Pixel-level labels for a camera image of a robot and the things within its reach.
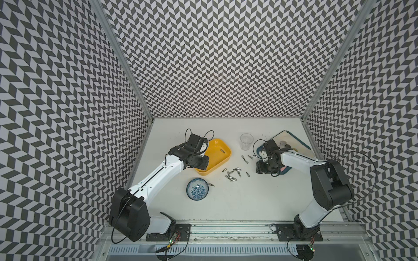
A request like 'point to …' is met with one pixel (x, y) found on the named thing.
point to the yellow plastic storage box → (219, 152)
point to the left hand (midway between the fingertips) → (203, 164)
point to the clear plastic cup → (246, 140)
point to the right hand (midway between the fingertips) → (261, 173)
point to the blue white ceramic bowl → (197, 189)
